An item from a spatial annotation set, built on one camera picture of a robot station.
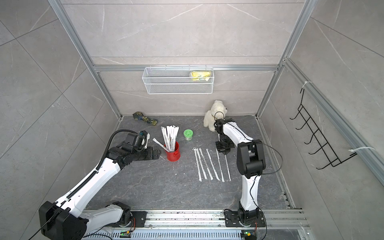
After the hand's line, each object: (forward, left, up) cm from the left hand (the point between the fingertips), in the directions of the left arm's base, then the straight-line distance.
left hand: (155, 150), depth 80 cm
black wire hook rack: (-5, -78, +14) cm, 79 cm away
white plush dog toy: (+31, -38, +3) cm, 50 cm away
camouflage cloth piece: (+39, +21, -13) cm, 46 cm away
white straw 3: (-3, -37, -18) cm, 42 cm away
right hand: (+4, -41, -12) cm, 43 cm away
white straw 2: (-2, -33, -17) cm, 37 cm away
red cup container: (+2, -10, -10) cm, 14 cm away
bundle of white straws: (+11, -7, -1) cm, 14 cm away
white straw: (+9, -26, -17) cm, 32 cm away
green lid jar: (+20, -17, -13) cm, 30 cm away
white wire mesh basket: (+48, -12, +12) cm, 51 cm away
